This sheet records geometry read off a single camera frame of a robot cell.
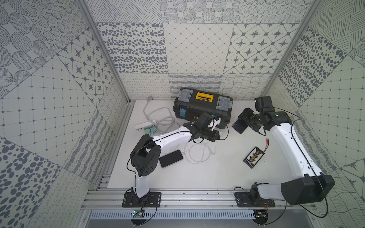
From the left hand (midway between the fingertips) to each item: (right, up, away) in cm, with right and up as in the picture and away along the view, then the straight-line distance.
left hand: (217, 132), depth 84 cm
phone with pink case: (+11, +5, -7) cm, 14 cm away
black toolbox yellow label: (-16, +18, +11) cm, 26 cm away
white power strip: (-50, +2, +16) cm, 52 cm away
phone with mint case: (-29, -18, +5) cm, 34 cm away
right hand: (+13, +7, -6) cm, 16 cm away
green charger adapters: (-46, -1, +16) cm, 49 cm away
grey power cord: (-51, +24, +38) cm, 69 cm away
